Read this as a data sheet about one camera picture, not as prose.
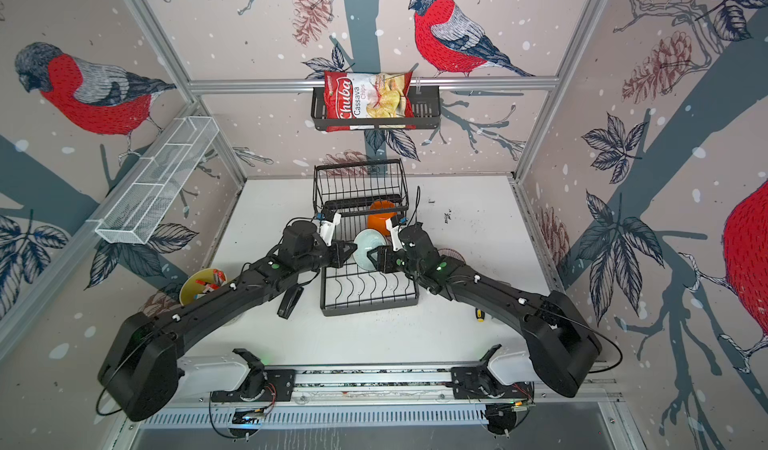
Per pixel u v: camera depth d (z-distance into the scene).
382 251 0.73
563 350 0.42
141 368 0.40
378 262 0.73
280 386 0.73
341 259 0.71
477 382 0.66
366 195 1.11
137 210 0.71
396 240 0.73
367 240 0.82
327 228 0.74
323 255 0.70
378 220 1.00
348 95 0.88
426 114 0.93
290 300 0.84
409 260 0.68
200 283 0.78
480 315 0.83
